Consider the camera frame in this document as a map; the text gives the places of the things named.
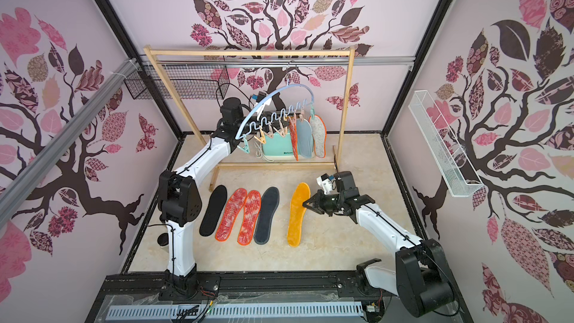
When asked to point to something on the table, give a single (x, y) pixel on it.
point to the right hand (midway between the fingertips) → (303, 207)
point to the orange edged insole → (319, 134)
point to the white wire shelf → (459, 175)
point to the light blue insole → (305, 138)
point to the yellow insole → (300, 194)
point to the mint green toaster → (279, 146)
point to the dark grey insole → (269, 200)
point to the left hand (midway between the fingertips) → (284, 124)
